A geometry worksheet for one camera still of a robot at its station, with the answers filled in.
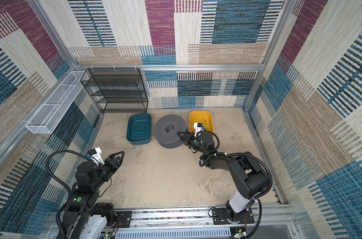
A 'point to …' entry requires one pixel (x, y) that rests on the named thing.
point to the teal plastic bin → (132, 119)
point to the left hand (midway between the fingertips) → (123, 152)
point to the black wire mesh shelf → (117, 90)
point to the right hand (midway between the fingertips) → (176, 134)
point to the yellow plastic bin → (207, 113)
